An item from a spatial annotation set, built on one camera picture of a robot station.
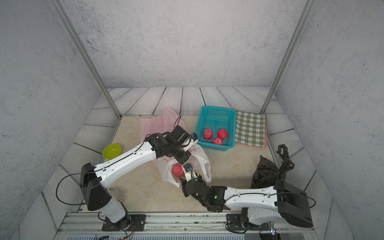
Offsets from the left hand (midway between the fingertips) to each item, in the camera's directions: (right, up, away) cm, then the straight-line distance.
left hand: (191, 157), depth 76 cm
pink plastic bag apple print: (-20, +18, +32) cm, 42 cm away
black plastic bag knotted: (+37, -7, -4) cm, 38 cm away
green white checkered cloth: (+42, +14, +35) cm, 56 cm away
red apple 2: (+10, +10, +26) cm, 29 cm away
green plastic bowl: (-53, -1, +22) cm, 57 cm away
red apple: (-8, -9, +8) cm, 14 cm away
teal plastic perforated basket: (+17, +14, +38) cm, 44 cm away
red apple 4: (+17, +6, +22) cm, 28 cm away
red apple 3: (+20, +10, +25) cm, 34 cm away
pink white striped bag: (+4, -1, -2) cm, 5 cm away
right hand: (-4, -10, -1) cm, 11 cm away
